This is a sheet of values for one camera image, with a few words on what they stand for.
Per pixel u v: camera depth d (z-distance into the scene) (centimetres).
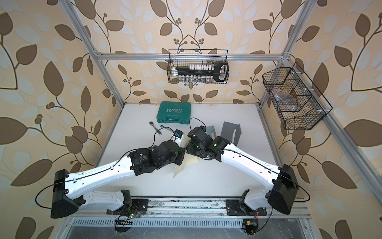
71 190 40
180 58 91
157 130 105
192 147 67
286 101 70
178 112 109
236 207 73
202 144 56
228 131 105
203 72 85
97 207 52
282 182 40
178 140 63
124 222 73
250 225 72
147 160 50
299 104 73
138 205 74
